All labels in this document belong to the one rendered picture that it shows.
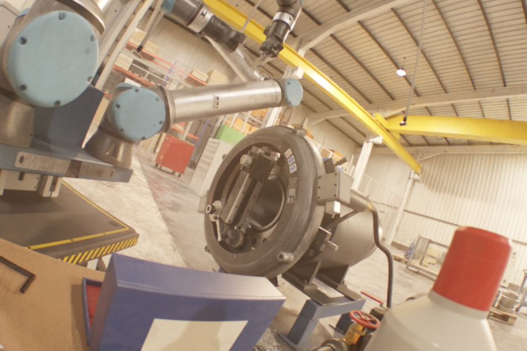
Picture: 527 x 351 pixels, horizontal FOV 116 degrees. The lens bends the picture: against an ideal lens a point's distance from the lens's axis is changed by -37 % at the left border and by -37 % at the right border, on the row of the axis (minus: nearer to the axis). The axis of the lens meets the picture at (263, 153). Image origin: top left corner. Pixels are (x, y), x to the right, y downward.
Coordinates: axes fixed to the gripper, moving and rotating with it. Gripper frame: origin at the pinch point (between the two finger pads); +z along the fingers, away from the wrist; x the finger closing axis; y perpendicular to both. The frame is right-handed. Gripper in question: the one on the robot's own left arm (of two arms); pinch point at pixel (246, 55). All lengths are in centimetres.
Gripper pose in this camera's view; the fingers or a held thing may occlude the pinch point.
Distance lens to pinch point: 100.6
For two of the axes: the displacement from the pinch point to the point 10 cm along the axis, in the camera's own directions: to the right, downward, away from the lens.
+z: 7.1, 3.7, 6.0
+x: 3.9, -9.2, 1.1
